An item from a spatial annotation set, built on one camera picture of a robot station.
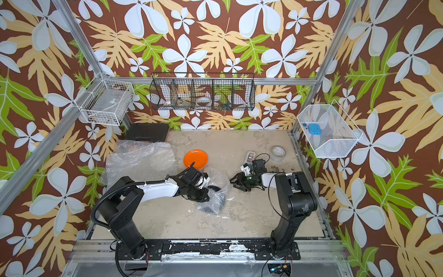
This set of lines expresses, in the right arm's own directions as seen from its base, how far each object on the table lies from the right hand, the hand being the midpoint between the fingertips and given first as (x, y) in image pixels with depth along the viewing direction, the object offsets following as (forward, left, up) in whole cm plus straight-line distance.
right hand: (231, 183), depth 93 cm
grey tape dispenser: (+16, -12, +3) cm, 20 cm away
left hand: (-8, +11, -2) cm, 14 cm away
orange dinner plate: (+18, +19, 0) cm, 27 cm away
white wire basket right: (+17, -49, +24) cm, 57 cm away
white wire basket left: (+30, +65, +33) cm, 79 cm away
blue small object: (+18, -42, +24) cm, 51 cm away
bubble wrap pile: (+15, +54, -1) cm, 56 cm away
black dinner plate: (-11, +8, 0) cm, 13 cm away
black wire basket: (+43, +12, +30) cm, 54 cm away
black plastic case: (+40, +53, 0) cm, 66 cm away
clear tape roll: (+22, -31, -3) cm, 38 cm away
